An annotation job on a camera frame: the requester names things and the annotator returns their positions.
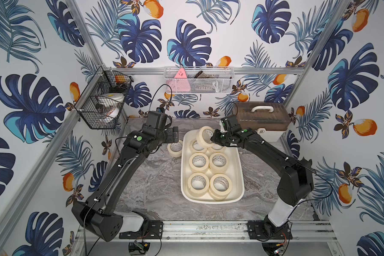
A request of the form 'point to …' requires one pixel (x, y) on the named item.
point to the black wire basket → (105, 80)
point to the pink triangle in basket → (180, 84)
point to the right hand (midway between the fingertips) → (211, 138)
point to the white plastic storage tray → (209, 175)
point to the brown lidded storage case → (270, 119)
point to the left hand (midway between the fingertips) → (168, 128)
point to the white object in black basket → (109, 104)
